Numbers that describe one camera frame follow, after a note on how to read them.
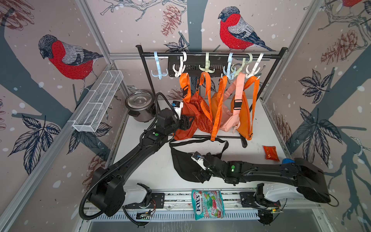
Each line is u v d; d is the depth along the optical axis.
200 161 0.67
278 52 0.60
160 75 0.70
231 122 0.85
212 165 0.57
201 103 0.81
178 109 0.69
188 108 0.80
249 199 0.73
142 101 1.01
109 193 0.39
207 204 0.70
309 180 0.42
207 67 0.68
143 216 0.71
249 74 0.69
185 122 0.68
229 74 0.68
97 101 0.78
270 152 0.90
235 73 0.69
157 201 0.73
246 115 0.88
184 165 0.86
